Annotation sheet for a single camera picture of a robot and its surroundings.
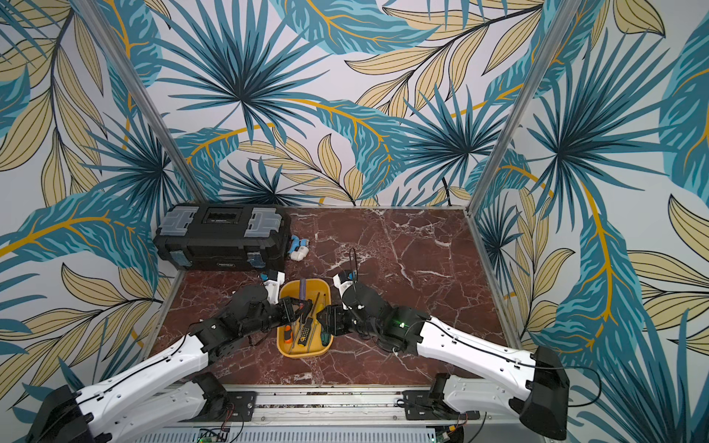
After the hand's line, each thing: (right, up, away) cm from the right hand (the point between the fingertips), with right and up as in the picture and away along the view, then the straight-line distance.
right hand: (322, 316), depth 70 cm
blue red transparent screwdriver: (-7, +5, +8) cm, 12 cm away
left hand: (-5, 0, +6) cm, 8 cm away
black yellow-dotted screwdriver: (-7, -9, +16) cm, 19 cm away
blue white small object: (-13, +16, +33) cm, 39 cm away
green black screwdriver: (-1, -10, +12) cm, 16 cm away
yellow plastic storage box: (-4, -13, +14) cm, 19 cm away
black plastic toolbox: (-33, +20, +18) cm, 42 cm away
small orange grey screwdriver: (-12, -10, +14) cm, 21 cm away
